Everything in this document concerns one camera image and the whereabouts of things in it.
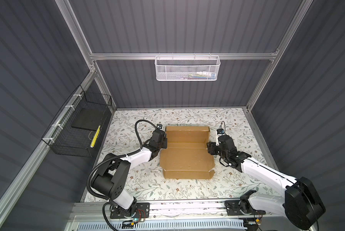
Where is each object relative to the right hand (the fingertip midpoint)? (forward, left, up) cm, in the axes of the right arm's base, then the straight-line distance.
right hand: (212, 144), depth 86 cm
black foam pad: (+6, +69, +18) cm, 72 cm away
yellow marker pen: (-10, +62, +18) cm, 65 cm away
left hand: (+7, +31, -3) cm, 32 cm away
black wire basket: (-3, +73, +19) cm, 75 cm away
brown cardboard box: (-2, +16, -11) cm, 20 cm away
